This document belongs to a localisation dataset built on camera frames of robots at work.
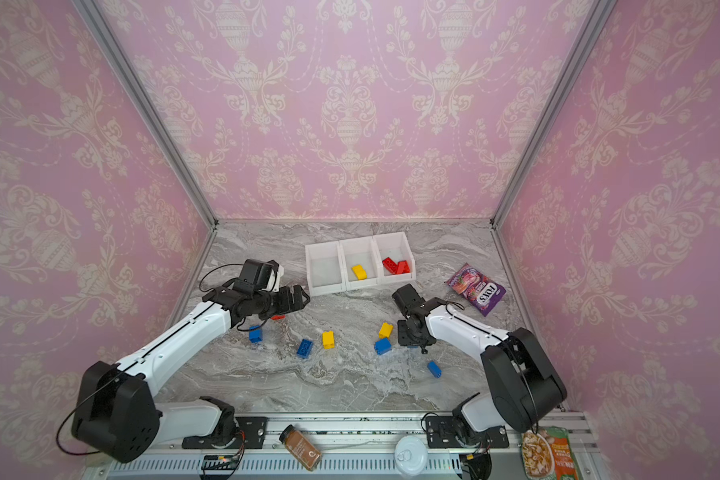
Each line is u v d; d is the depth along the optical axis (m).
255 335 0.90
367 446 0.74
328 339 0.88
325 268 1.05
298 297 0.76
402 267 1.01
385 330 0.90
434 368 0.83
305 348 0.87
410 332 0.74
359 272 1.03
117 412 0.40
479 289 0.97
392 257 1.07
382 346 0.89
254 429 0.75
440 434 0.73
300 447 0.69
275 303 0.73
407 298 0.72
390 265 1.05
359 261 1.06
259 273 0.66
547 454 0.71
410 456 0.66
